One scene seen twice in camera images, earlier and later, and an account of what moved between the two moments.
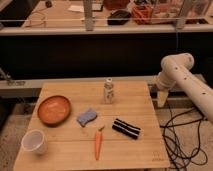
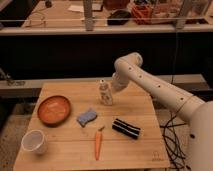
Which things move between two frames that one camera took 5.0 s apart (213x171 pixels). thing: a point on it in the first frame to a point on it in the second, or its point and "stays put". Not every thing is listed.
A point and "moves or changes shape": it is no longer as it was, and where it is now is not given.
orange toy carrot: (97, 141) stays put
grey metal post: (88, 12) stays put
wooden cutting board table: (83, 132) stays put
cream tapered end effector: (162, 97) to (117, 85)
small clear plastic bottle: (108, 91) moves or changes shape
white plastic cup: (35, 141) stays put
